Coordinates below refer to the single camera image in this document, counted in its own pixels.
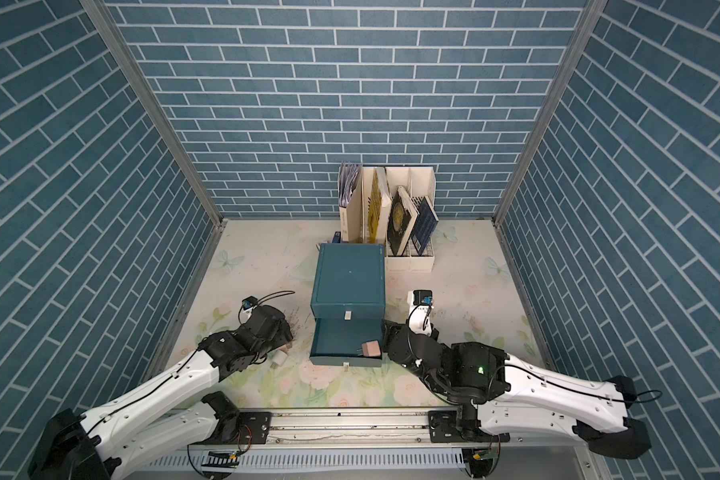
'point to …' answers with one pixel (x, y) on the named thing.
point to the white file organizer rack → (418, 181)
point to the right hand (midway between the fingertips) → (391, 328)
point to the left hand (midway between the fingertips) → (290, 332)
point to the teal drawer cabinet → (348, 302)
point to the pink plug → (371, 349)
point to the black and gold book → (401, 218)
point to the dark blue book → (426, 223)
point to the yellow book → (379, 212)
